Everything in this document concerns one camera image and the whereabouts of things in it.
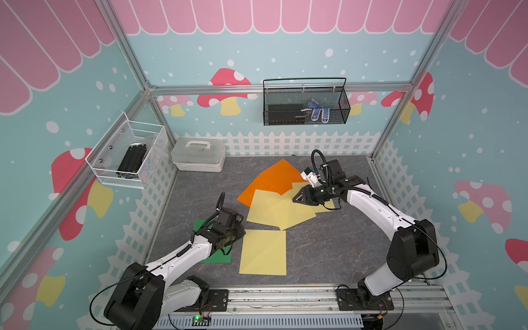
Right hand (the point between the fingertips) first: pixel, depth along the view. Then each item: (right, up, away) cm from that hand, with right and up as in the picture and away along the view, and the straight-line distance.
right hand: (295, 199), depth 82 cm
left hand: (-22, -14, +5) cm, 27 cm away
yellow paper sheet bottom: (-7, -7, +17) cm, 20 cm away
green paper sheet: (-28, -18, -12) cm, 36 cm away
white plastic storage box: (-47, +21, +24) cm, 57 cm away
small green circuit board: (-37, -42, -8) cm, 56 cm away
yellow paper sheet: (-13, -22, +4) cm, 26 cm away
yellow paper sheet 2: (+2, -5, +16) cm, 17 cm away
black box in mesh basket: (-3, +37, +10) cm, 39 cm away
